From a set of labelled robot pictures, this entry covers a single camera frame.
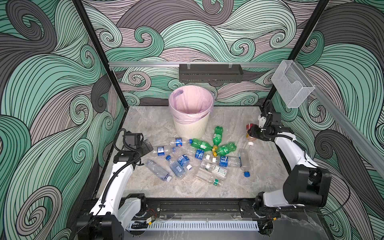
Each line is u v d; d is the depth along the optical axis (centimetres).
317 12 73
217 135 97
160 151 90
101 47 87
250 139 84
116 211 41
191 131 90
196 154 88
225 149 90
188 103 103
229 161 84
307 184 41
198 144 97
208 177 80
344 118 60
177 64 94
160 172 84
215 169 81
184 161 85
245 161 89
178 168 81
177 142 94
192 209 75
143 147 74
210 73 96
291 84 80
